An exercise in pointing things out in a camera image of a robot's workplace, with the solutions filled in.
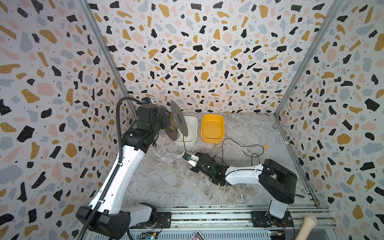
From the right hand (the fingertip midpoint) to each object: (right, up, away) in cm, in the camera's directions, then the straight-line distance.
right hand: (186, 152), depth 82 cm
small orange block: (+53, +1, +21) cm, 56 cm away
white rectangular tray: (0, +5, +19) cm, 20 cm away
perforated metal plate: (-20, +4, +22) cm, 30 cm away
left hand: (-9, +21, -13) cm, 26 cm away
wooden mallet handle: (+59, -31, -12) cm, 68 cm away
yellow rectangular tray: (+16, +13, +28) cm, 35 cm away
